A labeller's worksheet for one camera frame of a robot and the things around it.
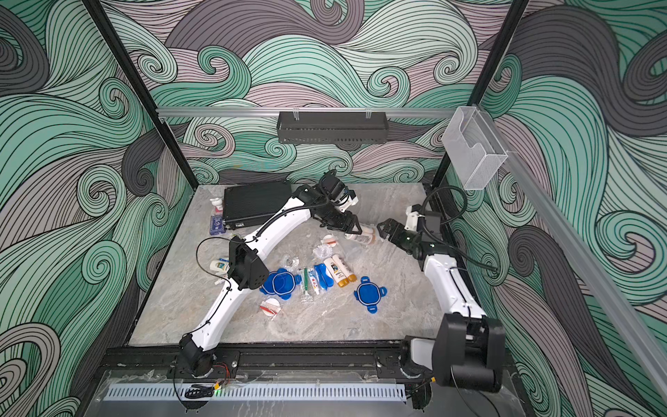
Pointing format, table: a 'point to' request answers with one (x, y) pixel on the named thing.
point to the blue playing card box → (216, 226)
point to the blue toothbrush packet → (325, 281)
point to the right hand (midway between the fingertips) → (386, 230)
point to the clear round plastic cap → (290, 262)
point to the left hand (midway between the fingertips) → (355, 226)
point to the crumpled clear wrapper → (322, 252)
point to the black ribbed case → (252, 204)
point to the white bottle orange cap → (221, 265)
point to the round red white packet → (270, 307)
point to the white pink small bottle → (217, 202)
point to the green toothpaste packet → (305, 281)
